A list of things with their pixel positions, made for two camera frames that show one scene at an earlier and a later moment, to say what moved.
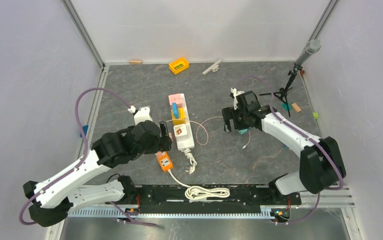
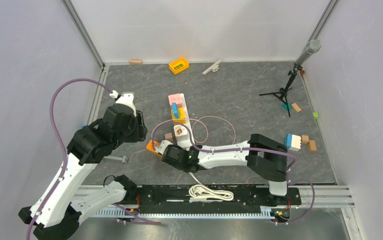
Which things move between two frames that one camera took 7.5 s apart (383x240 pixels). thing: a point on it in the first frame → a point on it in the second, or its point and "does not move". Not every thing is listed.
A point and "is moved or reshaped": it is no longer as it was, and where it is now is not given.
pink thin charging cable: [244, 146] is moved or reshaped
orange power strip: [165, 161] is moved or reshaped
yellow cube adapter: [182, 117] does not move
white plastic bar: [214, 68] does not move
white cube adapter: [180, 131] does not move
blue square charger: [175, 109] does not move
